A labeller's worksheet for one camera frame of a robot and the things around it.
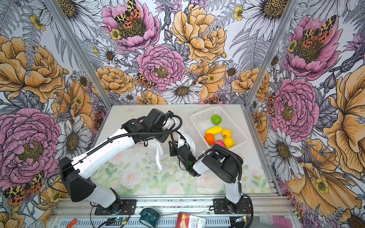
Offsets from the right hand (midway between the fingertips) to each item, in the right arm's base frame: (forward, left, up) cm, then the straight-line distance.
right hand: (171, 145), depth 91 cm
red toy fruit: (+1, -31, -1) cm, 31 cm away
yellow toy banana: (+13, -30, -3) cm, 32 cm away
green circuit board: (-37, +24, -7) cm, 45 cm away
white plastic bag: (-9, +5, +13) cm, 17 cm away
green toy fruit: (+21, -32, -1) cm, 38 cm away
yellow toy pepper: (+9, -37, -2) cm, 39 cm away
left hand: (-3, +2, +15) cm, 16 cm away
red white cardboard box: (-39, -9, -3) cm, 40 cm away
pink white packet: (-40, -52, -6) cm, 66 cm away
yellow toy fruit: (+1, -37, -1) cm, 37 cm away
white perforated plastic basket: (+17, -40, 0) cm, 43 cm away
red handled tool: (-38, +47, -6) cm, 61 cm away
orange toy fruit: (+4, -25, -1) cm, 25 cm away
